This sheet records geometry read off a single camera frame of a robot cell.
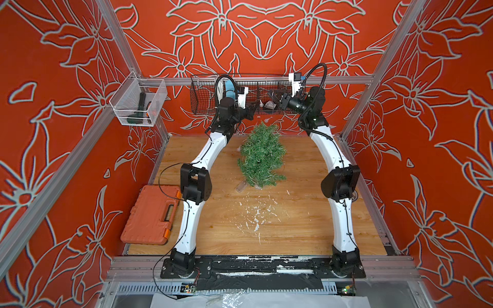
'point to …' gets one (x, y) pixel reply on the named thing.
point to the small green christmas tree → (261, 155)
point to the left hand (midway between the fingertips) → (257, 100)
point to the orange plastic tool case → (151, 215)
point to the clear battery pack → (241, 186)
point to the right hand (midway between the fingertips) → (267, 91)
